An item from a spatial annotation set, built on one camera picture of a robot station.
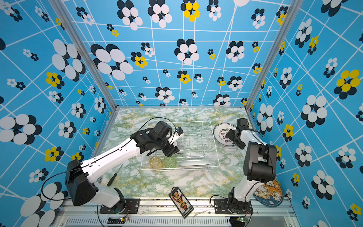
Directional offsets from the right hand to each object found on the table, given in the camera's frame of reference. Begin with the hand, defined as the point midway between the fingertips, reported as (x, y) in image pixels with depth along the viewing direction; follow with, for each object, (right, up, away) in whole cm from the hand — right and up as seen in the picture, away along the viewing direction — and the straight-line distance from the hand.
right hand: (235, 139), depth 96 cm
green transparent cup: (-43, -12, -12) cm, 47 cm away
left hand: (-39, -1, -19) cm, 43 cm away
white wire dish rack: (-25, -6, 0) cm, 26 cm away
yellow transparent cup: (-53, -13, -10) cm, 55 cm away
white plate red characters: (-9, +4, +5) cm, 11 cm away
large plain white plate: (-29, -9, -21) cm, 37 cm away
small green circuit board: (-67, -37, -26) cm, 81 cm away
